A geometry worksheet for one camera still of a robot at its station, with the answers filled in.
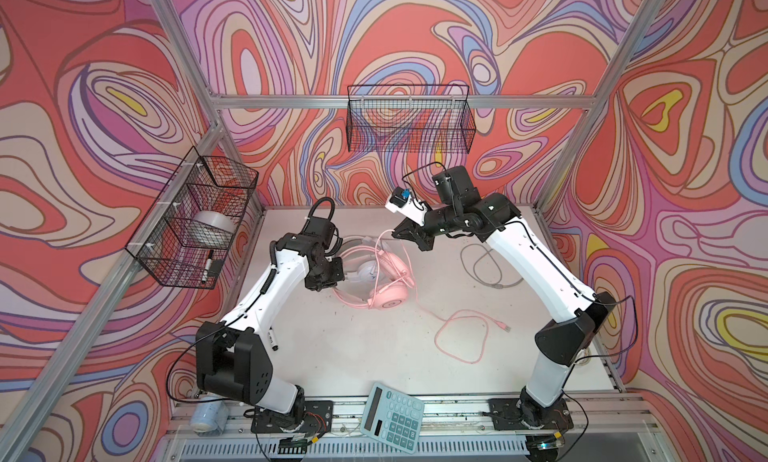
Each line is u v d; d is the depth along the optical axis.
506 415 0.73
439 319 0.91
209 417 0.68
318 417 0.73
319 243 0.65
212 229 0.71
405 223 0.66
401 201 0.59
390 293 0.72
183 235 0.73
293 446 0.72
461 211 0.53
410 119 0.96
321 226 0.67
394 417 0.72
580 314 0.44
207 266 0.72
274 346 0.84
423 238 0.63
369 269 0.91
